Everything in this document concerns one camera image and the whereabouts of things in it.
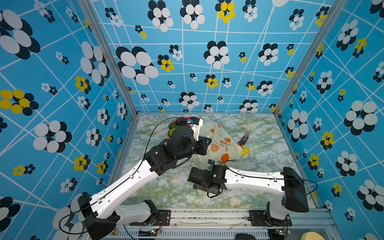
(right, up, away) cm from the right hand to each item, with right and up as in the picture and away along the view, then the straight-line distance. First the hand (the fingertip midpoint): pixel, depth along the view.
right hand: (200, 187), depth 75 cm
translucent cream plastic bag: (+13, +19, +6) cm, 24 cm away
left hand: (+5, +25, -13) cm, 29 cm away
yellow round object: (+50, -19, -8) cm, 54 cm away
